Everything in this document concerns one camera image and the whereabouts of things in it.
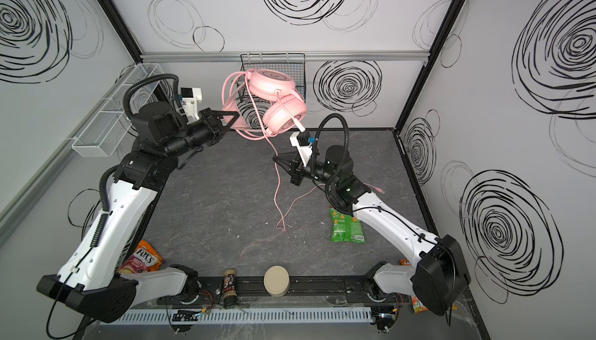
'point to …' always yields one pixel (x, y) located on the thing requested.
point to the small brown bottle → (229, 285)
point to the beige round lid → (276, 280)
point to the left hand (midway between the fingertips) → (239, 114)
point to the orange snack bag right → (417, 305)
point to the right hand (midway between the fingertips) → (273, 157)
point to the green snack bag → (344, 227)
